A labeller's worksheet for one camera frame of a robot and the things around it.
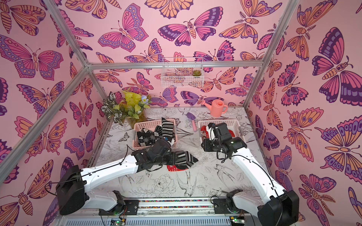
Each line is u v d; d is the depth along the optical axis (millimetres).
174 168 872
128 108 898
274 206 369
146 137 997
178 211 730
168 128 1001
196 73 923
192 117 1130
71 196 399
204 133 980
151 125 1034
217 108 1072
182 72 955
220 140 580
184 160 811
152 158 602
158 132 1008
